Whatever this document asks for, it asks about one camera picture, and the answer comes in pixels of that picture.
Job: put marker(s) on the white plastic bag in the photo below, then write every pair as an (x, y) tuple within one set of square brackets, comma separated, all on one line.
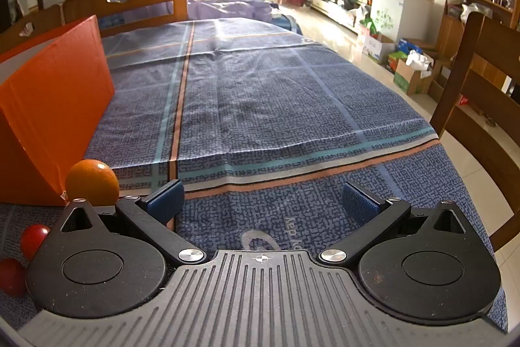
[(475, 11)]

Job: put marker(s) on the white cardboard box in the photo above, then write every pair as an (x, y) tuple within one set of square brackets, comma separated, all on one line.
[(378, 48)]

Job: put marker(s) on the large orange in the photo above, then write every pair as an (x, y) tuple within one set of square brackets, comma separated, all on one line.
[(91, 180)]

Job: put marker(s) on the white chest freezer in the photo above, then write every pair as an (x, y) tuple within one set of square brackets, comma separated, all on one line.
[(402, 13)]

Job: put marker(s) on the brown cardboard box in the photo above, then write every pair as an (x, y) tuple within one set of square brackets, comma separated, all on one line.
[(408, 80)]

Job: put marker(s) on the orange cardboard box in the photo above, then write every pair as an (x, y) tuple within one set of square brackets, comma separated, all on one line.
[(53, 107)]

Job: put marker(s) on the red tomato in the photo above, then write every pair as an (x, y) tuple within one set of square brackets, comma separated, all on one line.
[(11, 277), (33, 239)]

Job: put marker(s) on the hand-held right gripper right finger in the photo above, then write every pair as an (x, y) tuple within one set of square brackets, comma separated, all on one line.
[(359, 204)]

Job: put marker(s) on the blue patterned tablecloth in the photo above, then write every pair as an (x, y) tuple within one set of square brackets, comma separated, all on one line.
[(264, 107)]

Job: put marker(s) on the purple bed blanket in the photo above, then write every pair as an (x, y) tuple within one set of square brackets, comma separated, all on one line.
[(235, 7)]

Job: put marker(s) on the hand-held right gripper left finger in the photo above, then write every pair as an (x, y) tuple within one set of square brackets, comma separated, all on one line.
[(166, 202)]

